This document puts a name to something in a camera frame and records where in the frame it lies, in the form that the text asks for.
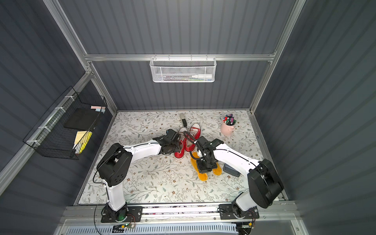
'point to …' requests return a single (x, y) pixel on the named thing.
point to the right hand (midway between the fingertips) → (203, 171)
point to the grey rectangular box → (228, 169)
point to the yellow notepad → (82, 137)
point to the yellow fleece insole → (218, 170)
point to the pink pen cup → (227, 130)
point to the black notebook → (80, 119)
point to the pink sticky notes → (99, 108)
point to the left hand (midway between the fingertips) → (178, 146)
